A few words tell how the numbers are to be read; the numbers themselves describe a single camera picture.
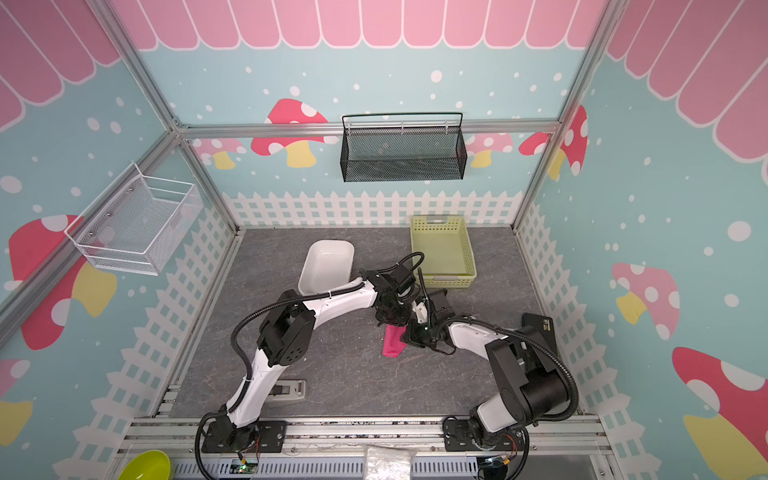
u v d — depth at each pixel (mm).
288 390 793
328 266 1110
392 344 887
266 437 739
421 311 864
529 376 448
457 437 734
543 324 918
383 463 683
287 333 562
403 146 943
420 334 803
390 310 818
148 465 693
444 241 1163
